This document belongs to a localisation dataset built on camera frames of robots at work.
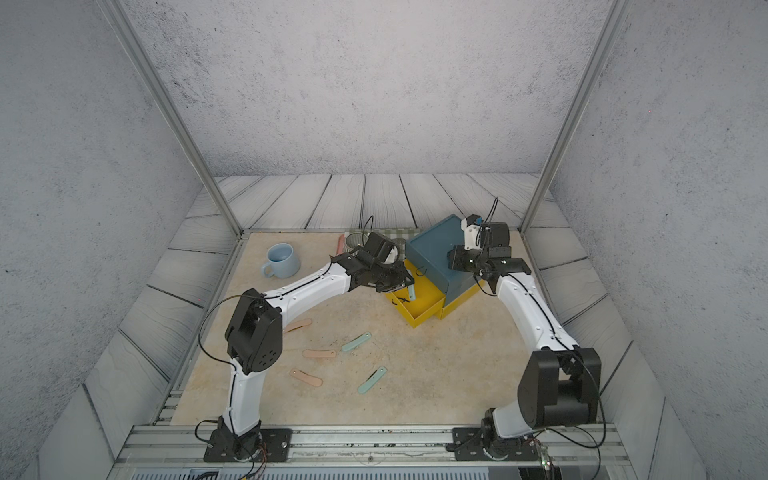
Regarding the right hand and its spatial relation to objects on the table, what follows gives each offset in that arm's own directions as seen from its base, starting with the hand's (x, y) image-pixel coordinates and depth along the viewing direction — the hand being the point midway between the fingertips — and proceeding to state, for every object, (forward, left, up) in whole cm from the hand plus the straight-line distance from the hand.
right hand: (449, 257), depth 85 cm
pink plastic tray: (+22, +37, -19) cm, 47 cm away
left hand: (-5, +8, -6) cm, 11 cm away
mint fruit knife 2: (-15, +26, -20) cm, 36 cm away
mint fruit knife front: (-27, +22, -20) cm, 40 cm away
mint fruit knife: (-7, +11, -8) cm, 15 cm away
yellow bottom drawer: (-7, -2, -15) cm, 16 cm away
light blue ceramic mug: (+9, +55, -13) cm, 57 cm away
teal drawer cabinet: (+2, +6, -1) cm, 6 cm away
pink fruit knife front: (-26, +42, -20) cm, 54 cm away
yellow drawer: (-6, +6, -12) cm, 14 cm away
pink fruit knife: (-20, +40, -19) cm, 49 cm away
